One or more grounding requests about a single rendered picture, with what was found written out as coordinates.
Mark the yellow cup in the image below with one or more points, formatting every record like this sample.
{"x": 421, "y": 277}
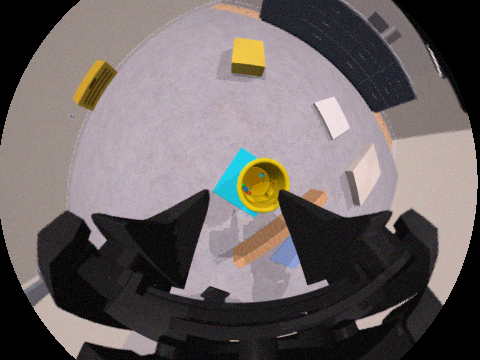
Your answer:
{"x": 264, "y": 192}

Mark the yellow rectangular block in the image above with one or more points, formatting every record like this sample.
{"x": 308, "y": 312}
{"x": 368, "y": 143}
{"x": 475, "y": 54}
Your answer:
{"x": 248, "y": 57}

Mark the white flat square tile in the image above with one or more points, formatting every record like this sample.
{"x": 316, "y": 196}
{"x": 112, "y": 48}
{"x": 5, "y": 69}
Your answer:
{"x": 332, "y": 116}

